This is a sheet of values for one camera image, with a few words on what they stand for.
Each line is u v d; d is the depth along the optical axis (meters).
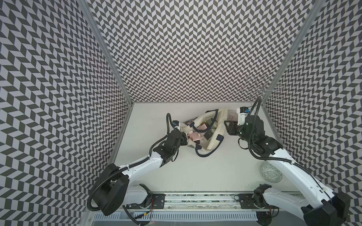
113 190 0.41
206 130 0.89
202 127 0.94
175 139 0.62
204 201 0.74
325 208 0.37
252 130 0.53
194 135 0.91
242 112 0.64
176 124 0.74
